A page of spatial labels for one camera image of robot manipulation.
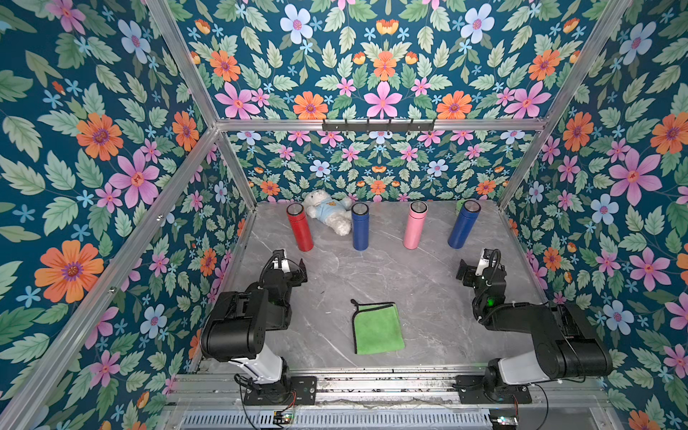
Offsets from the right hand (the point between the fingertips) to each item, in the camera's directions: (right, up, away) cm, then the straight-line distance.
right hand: (484, 260), depth 91 cm
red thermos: (-65, +12, +3) cm, 66 cm away
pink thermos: (-24, +15, -1) cm, 28 cm away
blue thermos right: (-5, +13, +4) cm, 14 cm away
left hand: (-68, 0, +2) cm, 68 cm away
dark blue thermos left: (-43, +12, +4) cm, 45 cm away
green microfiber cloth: (-37, -21, -7) cm, 43 cm away
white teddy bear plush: (-53, +18, +15) cm, 58 cm away
